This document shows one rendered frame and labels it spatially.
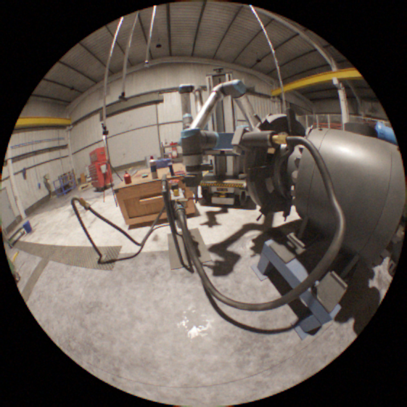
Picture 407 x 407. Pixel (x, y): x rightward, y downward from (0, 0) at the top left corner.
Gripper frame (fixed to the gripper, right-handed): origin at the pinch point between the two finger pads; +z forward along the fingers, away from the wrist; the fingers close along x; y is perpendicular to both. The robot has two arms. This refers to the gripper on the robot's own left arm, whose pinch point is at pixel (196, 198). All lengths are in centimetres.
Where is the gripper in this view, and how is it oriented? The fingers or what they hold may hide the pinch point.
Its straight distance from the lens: 64.2
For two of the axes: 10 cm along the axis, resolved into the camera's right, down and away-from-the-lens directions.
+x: -2.2, 4.4, -8.7
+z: 0.7, 9.0, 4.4
